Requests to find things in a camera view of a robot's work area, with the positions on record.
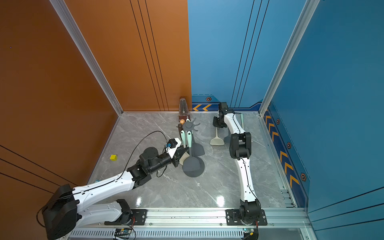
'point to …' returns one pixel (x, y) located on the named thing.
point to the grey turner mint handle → (228, 139)
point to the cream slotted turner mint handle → (186, 154)
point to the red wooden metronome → (183, 110)
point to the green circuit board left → (120, 232)
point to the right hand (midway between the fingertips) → (216, 124)
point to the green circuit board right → (249, 232)
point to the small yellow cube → (113, 157)
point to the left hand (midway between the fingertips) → (186, 145)
